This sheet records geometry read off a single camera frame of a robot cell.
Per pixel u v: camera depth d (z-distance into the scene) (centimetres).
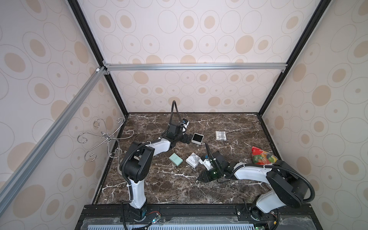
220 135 103
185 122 86
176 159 92
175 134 76
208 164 80
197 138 101
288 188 44
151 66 192
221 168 69
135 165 50
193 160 89
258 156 91
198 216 73
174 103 80
